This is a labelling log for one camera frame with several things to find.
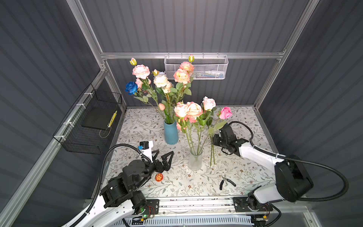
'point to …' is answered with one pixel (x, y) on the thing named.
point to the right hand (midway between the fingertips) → (215, 138)
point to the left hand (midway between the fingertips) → (167, 152)
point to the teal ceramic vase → (171, 133)
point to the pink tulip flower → (162, 107)
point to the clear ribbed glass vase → (195, 159)
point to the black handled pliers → (224, 178)
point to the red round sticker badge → (159, 177)
